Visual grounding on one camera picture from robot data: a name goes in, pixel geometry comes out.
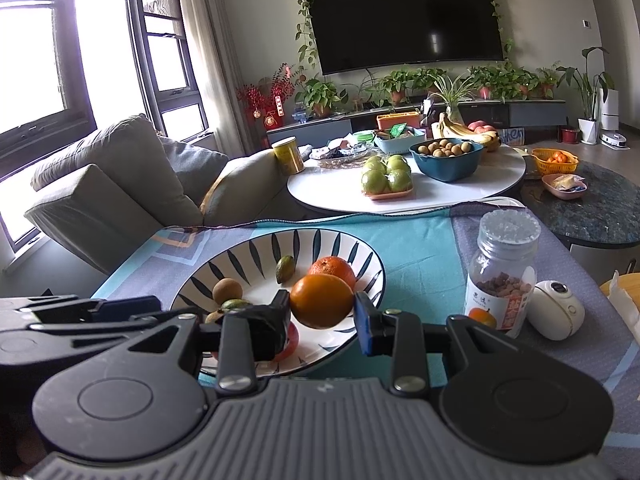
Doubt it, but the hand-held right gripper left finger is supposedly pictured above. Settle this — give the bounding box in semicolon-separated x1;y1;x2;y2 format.
100;290;292;394

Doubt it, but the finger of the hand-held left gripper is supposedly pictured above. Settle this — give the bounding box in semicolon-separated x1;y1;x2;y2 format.
27;317;133;337
0;295;162;328

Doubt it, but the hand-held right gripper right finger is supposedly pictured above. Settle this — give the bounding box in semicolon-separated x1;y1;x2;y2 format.
353;291;522;394

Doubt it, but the red round fruit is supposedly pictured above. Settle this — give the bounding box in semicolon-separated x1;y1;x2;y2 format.
274;321;301;362

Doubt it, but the smooth orange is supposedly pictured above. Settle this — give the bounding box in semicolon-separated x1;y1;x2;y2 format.
289;274;355;330

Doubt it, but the deep orange tangerine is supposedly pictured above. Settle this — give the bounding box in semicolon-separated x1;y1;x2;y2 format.
308;255;357;291

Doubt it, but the striped white ceramic bowl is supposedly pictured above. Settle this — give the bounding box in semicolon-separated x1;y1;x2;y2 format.
170;228;386;378

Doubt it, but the blue and grey tablecloth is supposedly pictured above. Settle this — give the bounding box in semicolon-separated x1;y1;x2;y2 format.
92;201;640;466

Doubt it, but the orange fruit tray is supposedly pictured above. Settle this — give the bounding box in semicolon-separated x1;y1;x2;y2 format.
361;185;416;202

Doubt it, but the grey sofa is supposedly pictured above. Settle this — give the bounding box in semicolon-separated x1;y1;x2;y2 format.
24;113;301;275

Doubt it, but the clear jar with orange label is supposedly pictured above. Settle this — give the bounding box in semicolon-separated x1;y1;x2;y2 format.
462;208;542;339

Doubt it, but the beige cushion with orange stripe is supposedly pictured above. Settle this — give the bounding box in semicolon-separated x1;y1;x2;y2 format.
200;149;288;227

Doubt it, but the grey sofa pillow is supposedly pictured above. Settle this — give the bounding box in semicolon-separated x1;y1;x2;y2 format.
159;135;230;207

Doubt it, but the white round coffee table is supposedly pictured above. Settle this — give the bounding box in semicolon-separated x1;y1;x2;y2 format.
286;141;527;214

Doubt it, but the glass plate with snacks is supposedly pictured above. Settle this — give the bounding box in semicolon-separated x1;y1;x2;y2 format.
309;141;375;169

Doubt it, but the yellow tin can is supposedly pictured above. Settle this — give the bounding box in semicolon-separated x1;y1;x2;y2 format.
271;136;305;176

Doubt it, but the dark blue bowl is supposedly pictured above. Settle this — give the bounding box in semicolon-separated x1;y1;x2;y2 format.
408;138;485;183

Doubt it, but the light blue snack basket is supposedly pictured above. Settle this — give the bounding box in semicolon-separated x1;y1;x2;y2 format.
373;127;427;155

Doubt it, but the small white round device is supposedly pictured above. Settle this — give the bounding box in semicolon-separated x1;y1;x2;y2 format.
525;279;586;342

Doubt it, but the pile of longans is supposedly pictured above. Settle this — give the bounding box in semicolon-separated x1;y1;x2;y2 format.
416;140;475;158

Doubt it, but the orange plastic box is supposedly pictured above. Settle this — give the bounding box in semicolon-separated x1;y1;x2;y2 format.
376;111;421;133

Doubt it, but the bunch of bananas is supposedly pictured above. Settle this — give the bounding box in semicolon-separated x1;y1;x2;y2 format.
431;112;502;153

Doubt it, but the red berry decoration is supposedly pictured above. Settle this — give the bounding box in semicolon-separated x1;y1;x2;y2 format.
235;63;297;129

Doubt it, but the potted pothos plant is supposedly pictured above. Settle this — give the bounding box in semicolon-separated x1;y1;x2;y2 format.
295;77;349;119

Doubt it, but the potted green plant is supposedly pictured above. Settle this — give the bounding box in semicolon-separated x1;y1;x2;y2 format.
535;67;561;100
502;67;538;100
467;65;506;101
372;70;416;107
412;67;448;95

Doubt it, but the pink snack dish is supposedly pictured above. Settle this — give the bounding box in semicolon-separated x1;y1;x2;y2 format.
541;173;589;201

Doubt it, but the spider plant in glass vase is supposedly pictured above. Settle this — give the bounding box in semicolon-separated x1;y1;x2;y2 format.
427;74;481;128

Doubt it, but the orange basket of tangerines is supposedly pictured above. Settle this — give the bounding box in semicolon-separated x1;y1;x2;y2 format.
531;147;580;176

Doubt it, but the dark marble round table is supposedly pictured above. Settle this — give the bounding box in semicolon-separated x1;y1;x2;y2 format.
519;160;640;249

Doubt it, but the yellow and white packet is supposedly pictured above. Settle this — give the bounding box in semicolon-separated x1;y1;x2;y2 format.
598;270;640;333

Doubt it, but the narrow dark-framed window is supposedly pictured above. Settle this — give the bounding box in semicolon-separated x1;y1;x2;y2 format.
122;0;211;143

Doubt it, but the grey television cabinet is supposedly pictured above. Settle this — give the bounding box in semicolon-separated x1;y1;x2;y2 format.
266;100;568;150

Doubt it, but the large dark-framed window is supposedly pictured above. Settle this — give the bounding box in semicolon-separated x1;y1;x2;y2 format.
0;0;98;181

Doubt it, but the beige curtain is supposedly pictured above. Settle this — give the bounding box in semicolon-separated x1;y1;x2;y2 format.
175;0;261;153

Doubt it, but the tall plant in white pot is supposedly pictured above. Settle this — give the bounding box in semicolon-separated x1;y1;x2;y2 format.
556;46;617;146

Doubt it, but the white air purifier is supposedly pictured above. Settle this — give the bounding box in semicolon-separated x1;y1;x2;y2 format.
597;88;621;131

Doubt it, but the wall-mounted black television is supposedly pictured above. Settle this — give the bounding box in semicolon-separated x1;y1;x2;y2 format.
301;0;505;76

